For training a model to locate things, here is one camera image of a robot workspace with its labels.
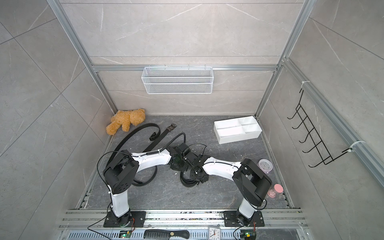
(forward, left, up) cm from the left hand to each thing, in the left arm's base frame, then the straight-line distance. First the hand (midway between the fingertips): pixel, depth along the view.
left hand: (188, 167), depth 91 cm
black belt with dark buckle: (+22, +24, +3) cm, 33 cm away
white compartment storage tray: (+27, -35, +2) cm, 44 cm away
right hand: (-7, -5, -1) cm, 8 cm away
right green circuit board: (-35, -29, -2) cm, 45 cm away
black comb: (-33, +13, -1) cm, 36 cm away
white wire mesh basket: (+51, +6, +29) cm, 59 cm away
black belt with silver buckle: (-10, 0, +2) cm, 10 cm away
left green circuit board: (-33, +31, -2) cm, 45 cm away
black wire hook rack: (-6, -59, +30) cm, 67 cm away
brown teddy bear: (+36, +46, +8) cm, 59 cm away
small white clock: (-34, -12, +1) cm, 36 cm away
